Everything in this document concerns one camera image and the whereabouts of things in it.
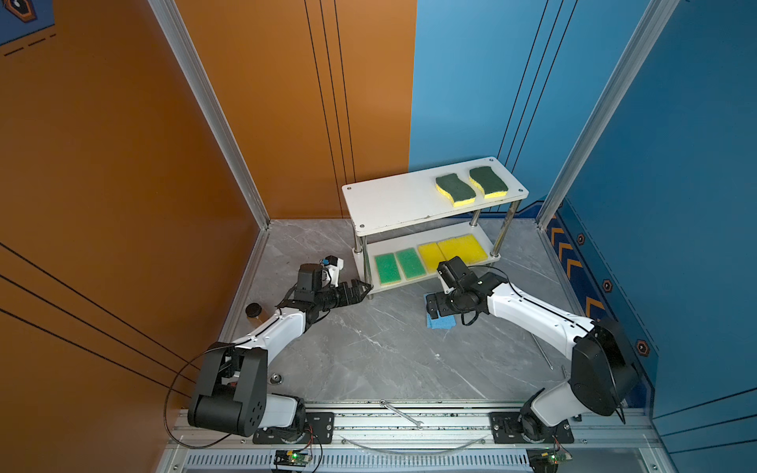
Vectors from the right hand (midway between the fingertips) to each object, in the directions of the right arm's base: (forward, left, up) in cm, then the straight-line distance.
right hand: (439, 305), depth 86 cm
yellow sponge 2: (+23, -6, -1) cm, 24 cm away
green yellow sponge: (+16, +8, 0) cm, 18 cm away
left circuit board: (-36, +37, -9) cm, 53 cm away
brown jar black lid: (-4, +53, +2) cm, 53 cm away
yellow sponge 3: (+23, -13, -1) cm, 26 cm away
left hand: (+5, +23, +3) cm, 24 cm away
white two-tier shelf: (+9, +9, +25) cm, 28 cm away
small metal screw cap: (-18, +46, -7) cm, 50 cm away
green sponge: (+14, +15, 0) cm, 21 cm away
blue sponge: (-3, -1, -6) cm, 7 cm away
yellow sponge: (+19, 0, 0) cm, 19 cm away
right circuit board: (-36, -22, -11) cm, 44 cm away
